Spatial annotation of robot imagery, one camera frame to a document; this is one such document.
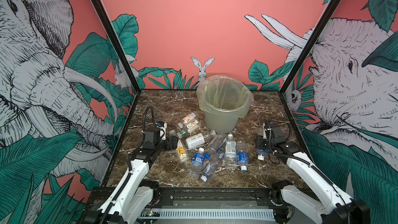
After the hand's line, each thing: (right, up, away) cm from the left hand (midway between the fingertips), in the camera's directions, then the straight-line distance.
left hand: (171, 136), depth 83 cm
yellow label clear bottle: (+6, -9, 0) cm, 10 cm away
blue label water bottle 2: (+47, -6, -6) cm, 48 cm away
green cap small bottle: (+3, -1, +10) cm, 11 cm away
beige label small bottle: (+11, +4, +11) cm, 16 cm away
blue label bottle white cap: (+13, -19, +1) cm, 23 cm away
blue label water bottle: (+39, -10, 0) cm, 40 cm away
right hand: (+47, -1, 0) cm, 47 cm away
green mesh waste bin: (+29, +6, +13) cm, 33 cm away
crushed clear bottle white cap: (+23, -13, -2) cm, 27 cm away
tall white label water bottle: (+32, -15, +3) cm, 36 cm away
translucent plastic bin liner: (+30, +25, +15) cm, 42 cm away
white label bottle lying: (+15, -3, +6) cm, 16 cm away
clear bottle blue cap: (+24, -7, +10) cm, 27 cm away
